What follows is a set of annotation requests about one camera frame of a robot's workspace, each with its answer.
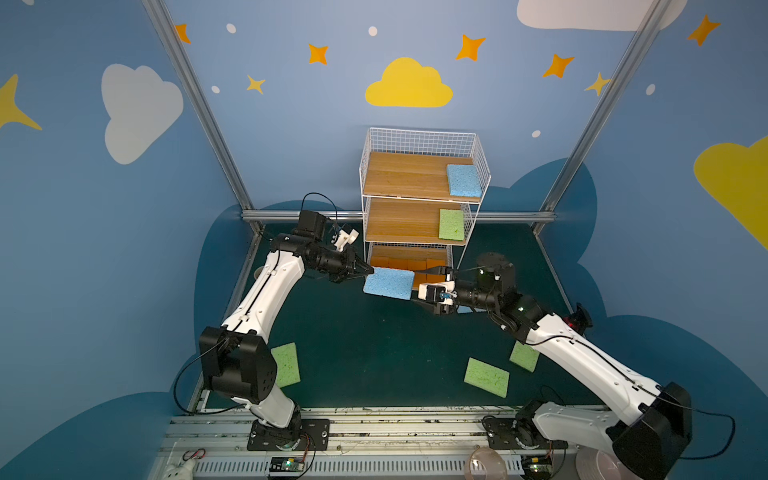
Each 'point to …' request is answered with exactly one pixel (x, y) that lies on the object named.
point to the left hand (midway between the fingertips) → (371, 270)
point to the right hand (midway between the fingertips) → (420, 275)
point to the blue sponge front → (388, 282)
